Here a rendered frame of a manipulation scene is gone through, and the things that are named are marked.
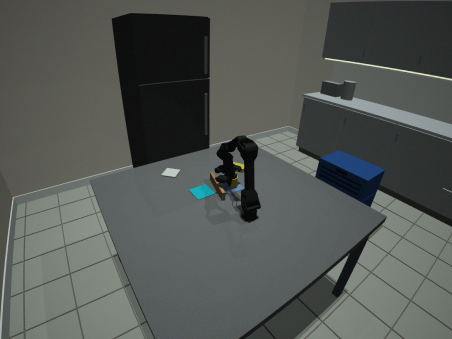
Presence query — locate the olive yellow cup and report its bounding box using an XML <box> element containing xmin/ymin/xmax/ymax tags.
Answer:
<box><xmin>229</xmin><ymin>175</ymin><xmax>238</xmax><ymax>188</ymax></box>

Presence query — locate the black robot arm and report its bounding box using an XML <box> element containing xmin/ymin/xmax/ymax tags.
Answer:
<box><xmin>216</xmin><ymin>135</ymin><xmax>261</xmax><ymax>223</ymax></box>

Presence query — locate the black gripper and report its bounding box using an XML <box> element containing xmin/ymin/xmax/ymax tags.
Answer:
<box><xmin>216</xmin><ymin>163</ymin><xmax>242</xmax><ymax>187</ymax></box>

